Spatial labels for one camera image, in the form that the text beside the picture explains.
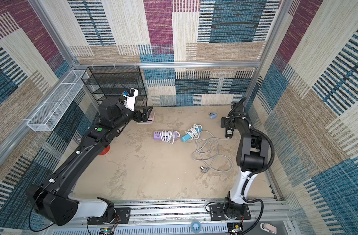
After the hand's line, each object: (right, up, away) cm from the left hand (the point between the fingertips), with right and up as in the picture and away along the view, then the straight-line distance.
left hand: (144, 103), depth 71 cm
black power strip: (+51, -16, +31) cm, 62 cm away
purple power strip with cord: (+8, -18, +25) cm, 32 cm away
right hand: (+52, -12, +28) cm, 60 cm away
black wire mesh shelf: (-35, +19, +33) cm, 52 cm away
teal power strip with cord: (+25, -17, +25) cm, 39 cm away
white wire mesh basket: (-47, -7, 0) cm, 47 cm away
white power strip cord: (+34, -28, +25) cm, 50 cm away
